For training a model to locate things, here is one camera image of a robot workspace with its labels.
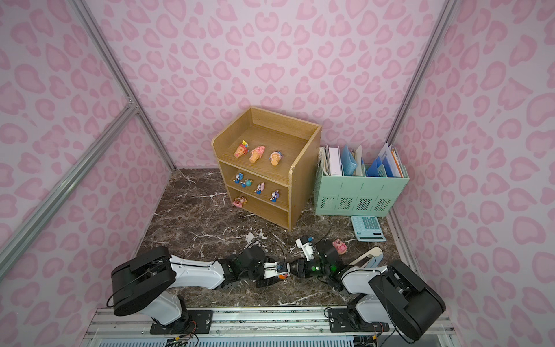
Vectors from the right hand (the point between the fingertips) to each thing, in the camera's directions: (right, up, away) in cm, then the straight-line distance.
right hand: (287, 269), depth 82 cm
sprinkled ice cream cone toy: (-16, +45, -3) cm, 48 cm away
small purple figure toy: (-5, +27, +2) cm, 28 cm away
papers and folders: (+19, +41, +5) cm, 45 cm away
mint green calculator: (+35, +13, +13) cm, 39 cm away
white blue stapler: (+33, +3, +3) cm, 33 cm away
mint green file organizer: (+28, +27, +7) cm, 40 cm away
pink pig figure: (-22, +24, +18) cm, 37 cm away
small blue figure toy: (-20, +35, +9) cm, 41 cm away
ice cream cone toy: (-4, +41, -7) cm, 42 cm away
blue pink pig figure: (-11, +30, +6) cm, 33 cm away
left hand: (-2, 0, +2) cm, 3 cm away
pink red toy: (-2, -3, -1) cm, 3 cm away
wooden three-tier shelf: (-6, +39, -6) cm, 40 cm away
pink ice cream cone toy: (-11, +43, -4) cm, 44 cm away
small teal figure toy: (-16, +33, +7) cm, 37 cm away
